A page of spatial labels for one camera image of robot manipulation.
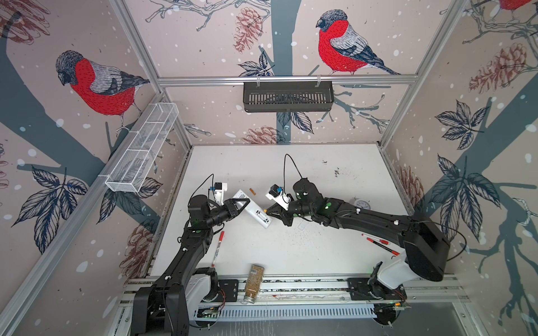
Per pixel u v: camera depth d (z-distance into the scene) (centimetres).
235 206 74
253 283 71
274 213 76
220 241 86
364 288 73
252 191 101
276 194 67
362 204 93
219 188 76
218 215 70
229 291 73
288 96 104
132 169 71
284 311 70
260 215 79
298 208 67
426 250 43
